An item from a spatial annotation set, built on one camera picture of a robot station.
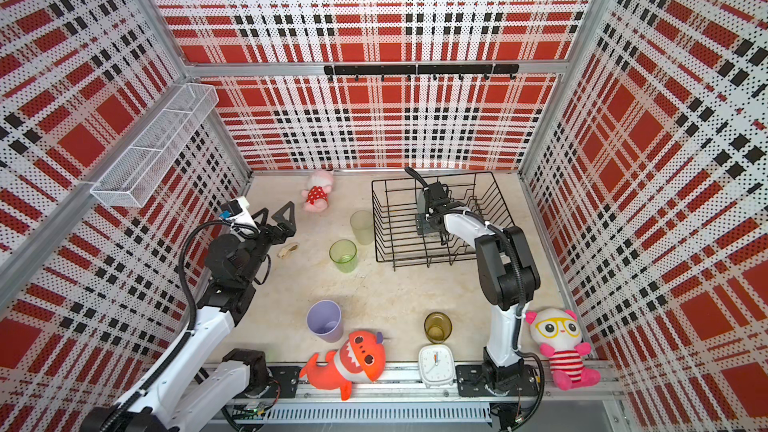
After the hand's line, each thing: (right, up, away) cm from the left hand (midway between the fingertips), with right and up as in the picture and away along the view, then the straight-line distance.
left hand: (282, 211), depth 75 cm
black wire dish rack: (+28, -3, +29) cm, 41 cm away
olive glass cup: (+41, -33, +7) cm, 53 cm away
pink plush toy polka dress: (0, +6, +32) cm, 33 cm away
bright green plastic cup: (+12, -14, +19) cm, 26 cm away
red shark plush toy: (+21, -35, -5) cm, 41 cm away
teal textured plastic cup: (+37, -5, +15) cm, 41 cm away
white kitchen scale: (+39, -39, -1) cm, 56 cm away
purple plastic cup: (+9, -30, +6) cm, 32 cm away
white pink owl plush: (+71, -31, -1) cm, 77 cm away
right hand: (+42, -5, +23) cm, 49 cm away
